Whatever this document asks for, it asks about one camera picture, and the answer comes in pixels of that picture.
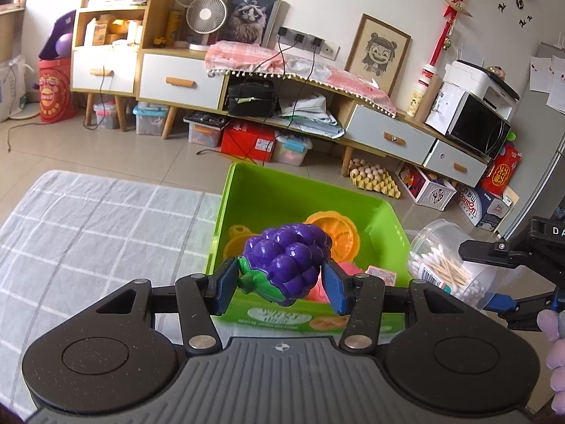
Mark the clear bin blue lid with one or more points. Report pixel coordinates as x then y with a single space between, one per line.
150 118

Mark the egg carton tray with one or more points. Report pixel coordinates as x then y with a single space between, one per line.
372 178

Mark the black bag in cabinet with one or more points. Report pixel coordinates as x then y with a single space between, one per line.
256 99

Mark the snack jar red lid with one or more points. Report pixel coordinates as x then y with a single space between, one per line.
427 74

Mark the yellow toy cup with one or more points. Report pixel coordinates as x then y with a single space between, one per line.
238 235

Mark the green plastic storage box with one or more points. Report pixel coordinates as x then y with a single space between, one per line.
260 198

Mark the white cartoon cardboard box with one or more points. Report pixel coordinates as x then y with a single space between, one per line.
426 188

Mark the white blue cardboard box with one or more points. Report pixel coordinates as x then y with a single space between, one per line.
483 209

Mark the grey checked tablecloth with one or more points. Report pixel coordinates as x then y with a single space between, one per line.
75 238

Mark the cat portrait picture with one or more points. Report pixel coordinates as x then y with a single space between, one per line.
250 21

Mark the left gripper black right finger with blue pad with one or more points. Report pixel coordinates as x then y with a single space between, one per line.
361 298

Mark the red gift bag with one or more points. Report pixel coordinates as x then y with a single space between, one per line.
501 170

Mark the small pink card box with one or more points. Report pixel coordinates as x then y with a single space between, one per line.
389 277

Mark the red box under cabinet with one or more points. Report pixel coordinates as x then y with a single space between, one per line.
248 140

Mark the purple toy grape bunch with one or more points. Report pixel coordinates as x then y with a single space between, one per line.
282 265

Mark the silver refrigerator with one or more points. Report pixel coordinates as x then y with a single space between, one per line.
538 124

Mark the white printer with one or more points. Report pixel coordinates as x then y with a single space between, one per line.
484 85

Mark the orange toy pumpkin half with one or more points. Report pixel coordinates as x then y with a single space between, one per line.
342 231

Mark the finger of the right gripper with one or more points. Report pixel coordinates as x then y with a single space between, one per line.
503 254
508 307

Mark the tall wooden shelf cabinet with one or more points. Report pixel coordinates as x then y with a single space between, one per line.
107 51

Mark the clear cotton swab jar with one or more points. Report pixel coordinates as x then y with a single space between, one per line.
434 257

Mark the red hanging knot ornament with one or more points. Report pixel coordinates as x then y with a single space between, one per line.
454 8

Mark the wooden white tv cabinet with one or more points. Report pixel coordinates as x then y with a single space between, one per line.
178 77

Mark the pink cloth on cabinet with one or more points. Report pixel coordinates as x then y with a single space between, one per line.
229 57

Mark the black microwave oven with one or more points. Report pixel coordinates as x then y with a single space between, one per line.
470 122

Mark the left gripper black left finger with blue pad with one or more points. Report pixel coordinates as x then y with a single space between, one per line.
198 299

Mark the pink toy shell piece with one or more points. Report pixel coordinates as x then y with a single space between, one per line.
318 294

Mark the framed cartoon girl drawing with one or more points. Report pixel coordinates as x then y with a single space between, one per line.
378 52

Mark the white desk fan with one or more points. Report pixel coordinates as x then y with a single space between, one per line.
205 17

